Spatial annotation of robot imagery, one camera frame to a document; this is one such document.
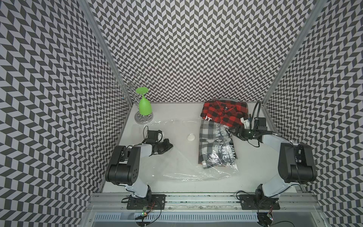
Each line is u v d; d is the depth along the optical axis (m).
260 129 0.74
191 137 0.96
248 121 0.83
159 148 0.79
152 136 0.77
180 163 0.88
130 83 1.09
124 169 0.46
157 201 0.74
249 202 0.74
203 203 0.74
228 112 0.99
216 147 0.87
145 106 0.88
